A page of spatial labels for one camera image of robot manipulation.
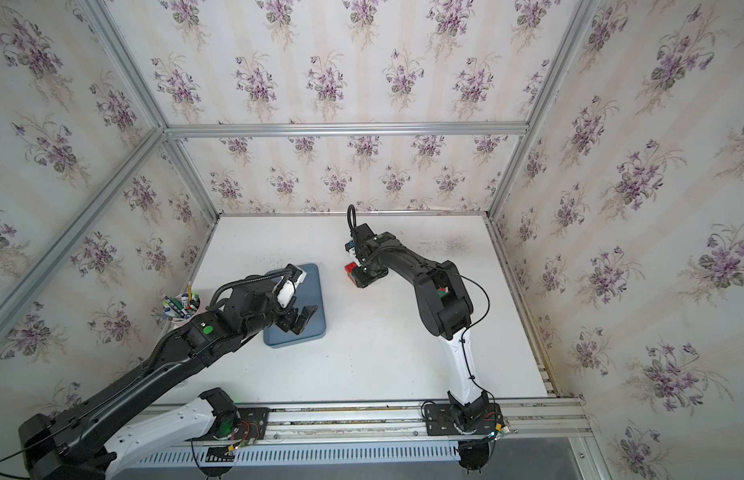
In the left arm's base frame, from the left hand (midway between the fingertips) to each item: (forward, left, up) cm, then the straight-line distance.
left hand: (305, 299), depth 75 cm
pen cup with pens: (+3, +37, -10) cm, 39 cm away
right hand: (+16, -17, -16) cm, 28 cm away
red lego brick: (-5, -31, +13) cm, 35 cm away
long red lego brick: (+21, -9, -17) cm, 28 cm away
